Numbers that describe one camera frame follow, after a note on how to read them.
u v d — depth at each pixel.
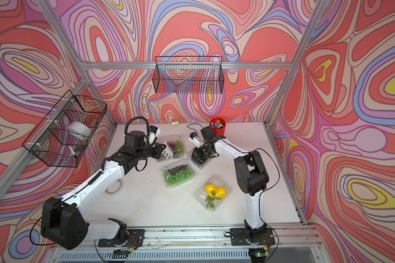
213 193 0.82
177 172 0.90
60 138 0.75
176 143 1.04
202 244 0.73
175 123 1.19
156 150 0.72
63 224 0.41
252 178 0.52
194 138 0.86
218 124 1.04
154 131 0.71
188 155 0.96
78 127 0.75
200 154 0.84
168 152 0.85
